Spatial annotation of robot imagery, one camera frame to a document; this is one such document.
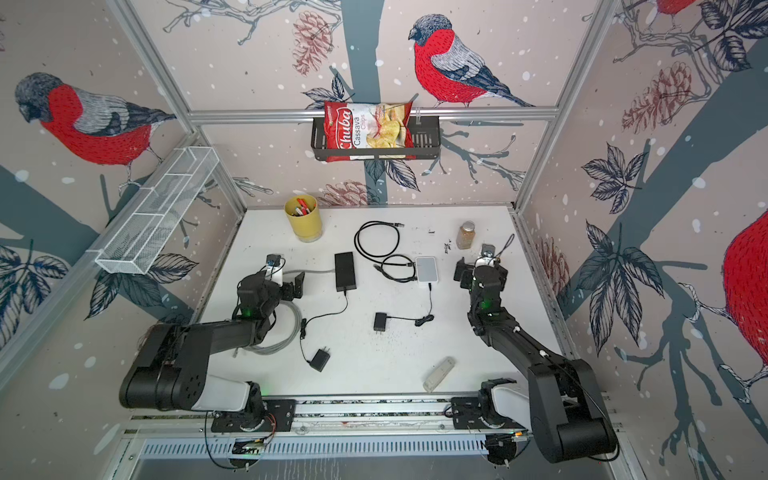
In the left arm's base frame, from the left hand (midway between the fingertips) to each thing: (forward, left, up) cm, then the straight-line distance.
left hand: (286, 270), depth 91 cm
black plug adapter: (-12, -29, -9) cm, 33 cm away
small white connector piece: (+24, -49, -10) cm, 55 cm away
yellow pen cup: (+24, -1, +1) cm, 24 cm away
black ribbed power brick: (+5, -17, -9) cm, 20 cm away
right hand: (-1, -58, +5) cm, 58 cm away
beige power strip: (-29, -45, -7) cm, 54 cm away
